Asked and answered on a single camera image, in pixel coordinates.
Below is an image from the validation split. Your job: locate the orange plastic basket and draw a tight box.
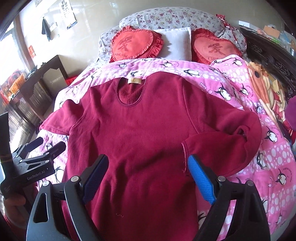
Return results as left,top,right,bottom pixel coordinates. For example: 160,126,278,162
10,73,26,94

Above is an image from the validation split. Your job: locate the left hand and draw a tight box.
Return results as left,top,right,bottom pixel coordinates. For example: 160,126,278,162
3,193,28,230

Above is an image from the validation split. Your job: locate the dark wooden desk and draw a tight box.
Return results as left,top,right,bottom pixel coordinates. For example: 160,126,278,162
10,55,68,121

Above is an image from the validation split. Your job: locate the white pillow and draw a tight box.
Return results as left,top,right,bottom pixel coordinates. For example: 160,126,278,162
154,27,192,61

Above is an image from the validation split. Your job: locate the cardboard box on shelf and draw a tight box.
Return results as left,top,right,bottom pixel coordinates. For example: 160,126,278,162
263,26,280,38

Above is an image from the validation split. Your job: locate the dark red fleece sweater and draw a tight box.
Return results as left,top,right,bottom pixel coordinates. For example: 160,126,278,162
41,72,262,240

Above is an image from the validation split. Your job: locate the dark hanging cloth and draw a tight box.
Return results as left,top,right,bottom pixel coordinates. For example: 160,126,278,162
42,18,51,41

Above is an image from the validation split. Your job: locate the left red heart cushion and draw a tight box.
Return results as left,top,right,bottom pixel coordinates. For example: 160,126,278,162
110,26,164,63

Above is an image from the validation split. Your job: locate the pink penguin blanket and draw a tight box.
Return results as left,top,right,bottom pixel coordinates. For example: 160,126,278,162
31,55,295,232

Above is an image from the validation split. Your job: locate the right red heart cushion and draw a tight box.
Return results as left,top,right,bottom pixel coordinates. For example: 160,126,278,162
191,28,242,65

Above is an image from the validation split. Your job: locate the red wall sticker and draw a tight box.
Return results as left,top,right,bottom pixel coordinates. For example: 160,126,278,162
28,45,36,59

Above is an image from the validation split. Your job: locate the red heart cushion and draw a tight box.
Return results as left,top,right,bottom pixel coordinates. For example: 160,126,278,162
191,28,242,65
110,26,164,63

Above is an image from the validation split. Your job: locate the orange cartoon blanket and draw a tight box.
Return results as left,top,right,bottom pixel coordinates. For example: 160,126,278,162
246,62,295,144

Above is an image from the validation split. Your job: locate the red box under desk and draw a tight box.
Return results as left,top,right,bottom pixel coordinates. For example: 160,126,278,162
65,76,77,86

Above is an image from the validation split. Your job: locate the wall calendar poster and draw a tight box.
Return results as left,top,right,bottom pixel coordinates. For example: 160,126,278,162
61,0,77,30

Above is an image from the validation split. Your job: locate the dark carved headboard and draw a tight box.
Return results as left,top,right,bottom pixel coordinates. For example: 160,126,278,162
240,27,296,101

